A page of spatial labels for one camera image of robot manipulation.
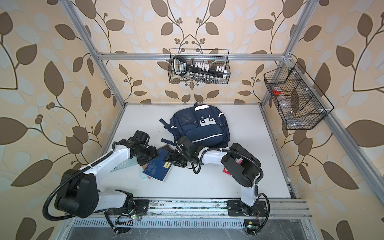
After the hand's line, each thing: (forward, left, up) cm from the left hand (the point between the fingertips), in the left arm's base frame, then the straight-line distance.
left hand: (157, 156), depth 86 cm
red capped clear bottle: (+28, -66, +28) cm, 77 cm away
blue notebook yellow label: (-6, -1, -3) cm, 7 cm away
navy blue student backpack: (+24, -28, -2) cm, 37 cm away
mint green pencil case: (-10, +6, -4) cm, 13 cm away
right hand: (-4, -6, 0) cm, 8 cm away
